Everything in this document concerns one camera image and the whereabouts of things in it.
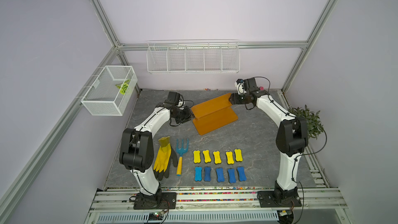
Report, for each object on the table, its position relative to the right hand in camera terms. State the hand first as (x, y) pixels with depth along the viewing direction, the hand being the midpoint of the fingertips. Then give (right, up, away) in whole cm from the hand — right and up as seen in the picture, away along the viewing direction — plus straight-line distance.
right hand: (232, 97), depth 97 cm
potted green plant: (+38, -15, -19) cm, 45 cm away
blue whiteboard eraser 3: (-9, -42, -17) cm, 46 cm away
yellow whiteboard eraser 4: (-3, -35, -12) cm, 37 cm away
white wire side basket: (-67, +2, -15) cm, 69 cm away
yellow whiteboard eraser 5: (+2, -33, -9) cm, 35 cm away
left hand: (-24, -12, -7) cm, 27 cm away
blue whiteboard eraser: (-21, -41, -16) cm, 49 cm away
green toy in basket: (-60, +5, -16) cm, 63 cm away
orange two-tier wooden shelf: (-12, -10, -3) cm, 16 cm away
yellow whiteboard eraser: (-22, -34, -10) cm, 42 cm away
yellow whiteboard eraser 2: (-16, -34, -11) cm, 40 cm away
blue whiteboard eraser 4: (-3, -42, -16) cm, 45 cm away
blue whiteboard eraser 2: (-16, -41, -16) cm, 47 cm away
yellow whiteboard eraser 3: (-11, -34, -11) cm, 37 cm away
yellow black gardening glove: (-39, -34, -11) cm, 53 cm away
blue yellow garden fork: (-32, -32, -7) cm, 45 cm away
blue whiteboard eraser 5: (+2, -41, -16) cm, 44 cm away
